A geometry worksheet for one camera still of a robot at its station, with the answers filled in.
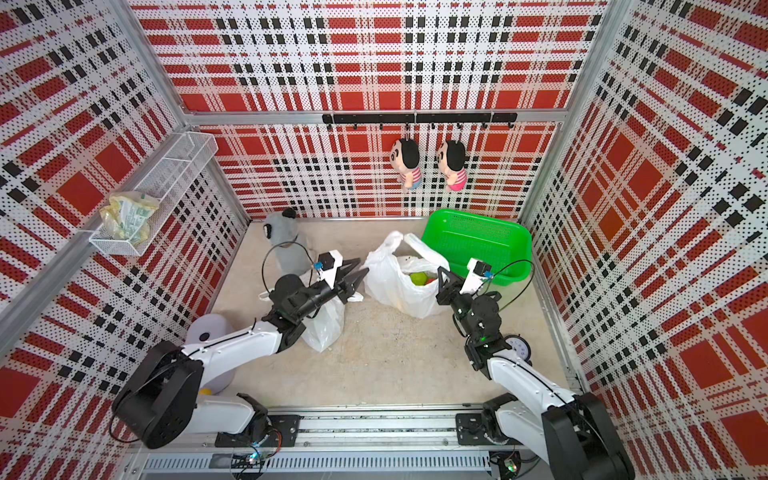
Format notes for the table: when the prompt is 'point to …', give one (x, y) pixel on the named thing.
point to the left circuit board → (246, 461)
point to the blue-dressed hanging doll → (405, 156)
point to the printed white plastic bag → (387, 272)
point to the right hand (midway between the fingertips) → (441, 267)
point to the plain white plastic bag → (324, 330)
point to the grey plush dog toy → (282, 228)
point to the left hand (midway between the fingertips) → (368, 262)
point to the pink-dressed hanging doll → (451, 157)
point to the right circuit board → (509, 463)
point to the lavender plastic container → (207, 329)
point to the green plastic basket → (505, 246)
